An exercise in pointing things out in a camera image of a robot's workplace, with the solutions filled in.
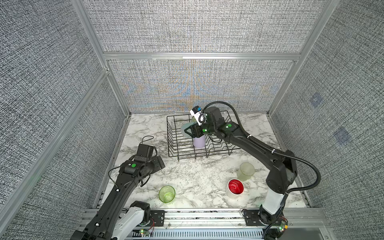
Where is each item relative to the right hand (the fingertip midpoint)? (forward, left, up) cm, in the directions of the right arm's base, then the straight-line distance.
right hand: (189, 126), depth 80 cm
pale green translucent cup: (-16, -32, -20) cm, 41 cm away
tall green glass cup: (-3, -2, +9) cm, 10 cm away
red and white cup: (-24, -25, -23) cm, 42 cm away
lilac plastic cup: (+1, -6, -16) cm, 17 cm away
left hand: (-16, +17, -12) cm, 27 cm away
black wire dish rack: (+4, +6, -23) cm, 24 cm away
